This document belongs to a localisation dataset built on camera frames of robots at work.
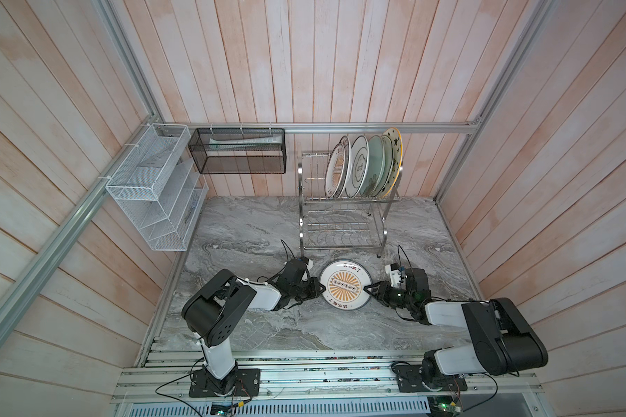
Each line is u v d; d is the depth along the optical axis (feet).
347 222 3.55
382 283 2.73
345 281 3.06
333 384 2.42
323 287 2.98
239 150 3.43
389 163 3.12
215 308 1.59
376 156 2.61
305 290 2.67
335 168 2.84
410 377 2.40
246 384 2.40
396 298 2.60
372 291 2.91
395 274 2.82
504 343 1.44
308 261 2.94
